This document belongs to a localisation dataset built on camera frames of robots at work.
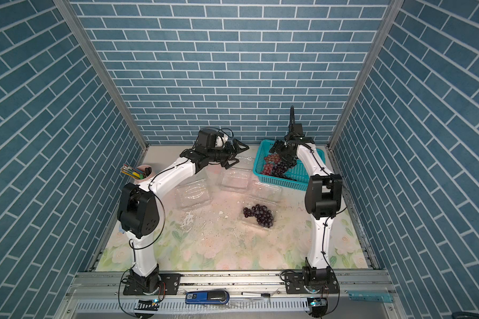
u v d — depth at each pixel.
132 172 0.91
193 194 1.01
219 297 0.67
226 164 0.82
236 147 0.77
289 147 0.76
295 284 0.74
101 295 0.75
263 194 0.99
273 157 1.12
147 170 0.93
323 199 0.57
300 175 1.08
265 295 0.71
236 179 1.05
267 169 1.05
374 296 0.72
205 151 0.70
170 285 0.72
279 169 1.05
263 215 0.88
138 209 0.51
